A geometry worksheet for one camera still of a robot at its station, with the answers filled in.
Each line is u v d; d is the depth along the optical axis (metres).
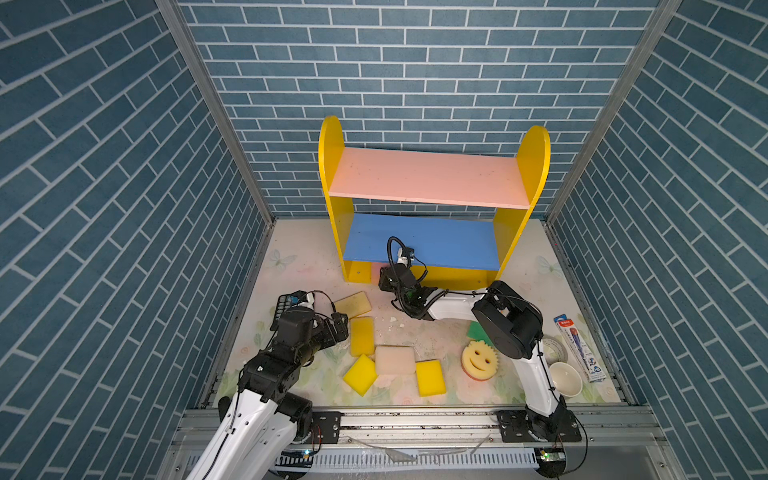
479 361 0.83
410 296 0.76
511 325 0.54
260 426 0.48
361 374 0.82
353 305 0.95
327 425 0.74
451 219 1.27
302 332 0.58
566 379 0.77
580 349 0.87
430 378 0.82
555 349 0.86
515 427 0.74
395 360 0.84
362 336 0.93
